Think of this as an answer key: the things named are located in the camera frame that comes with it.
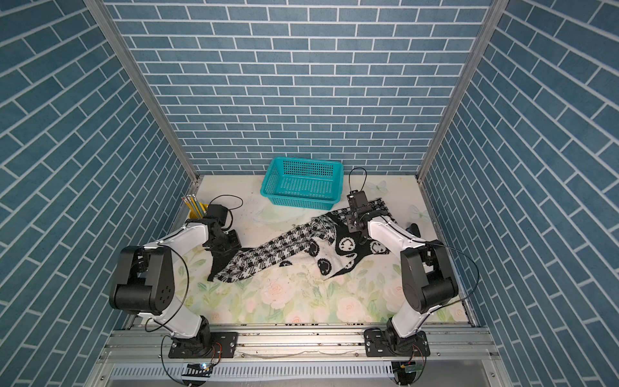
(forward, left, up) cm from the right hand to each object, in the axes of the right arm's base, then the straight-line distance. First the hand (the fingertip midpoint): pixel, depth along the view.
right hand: (360, 219), depth 95 cm
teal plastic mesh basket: (+26, +27, -8) cm, 38 cm away
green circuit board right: (-46, -15, -9) cm, 50 cm away
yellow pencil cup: (-5, +66, +2) cm, 66 cm away
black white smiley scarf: (-13, +18, -3) cm, 23 cm away
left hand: (-13, +46, -5) cm, 48 cm away
